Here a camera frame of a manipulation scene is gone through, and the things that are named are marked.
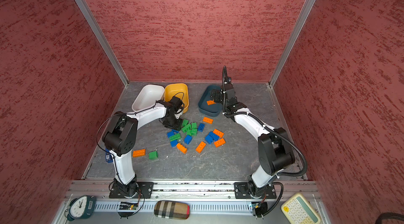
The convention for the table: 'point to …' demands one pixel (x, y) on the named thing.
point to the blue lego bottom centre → (188, 139)
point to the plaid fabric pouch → (172, 210)
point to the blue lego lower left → (173, 143)
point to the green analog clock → (81, 207)
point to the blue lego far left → (171, 133)
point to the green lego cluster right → (194, 129)
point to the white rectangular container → (148, 96)
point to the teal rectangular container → (213, 110)
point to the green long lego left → (175, 137)
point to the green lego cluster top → (184, 122)
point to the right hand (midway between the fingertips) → (217, 93)
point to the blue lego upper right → (201, 127)
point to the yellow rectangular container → (178, 90)
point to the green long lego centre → (187, 129)
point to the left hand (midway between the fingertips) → (175, 130)
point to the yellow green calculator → (300, 211)
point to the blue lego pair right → (211, 137)
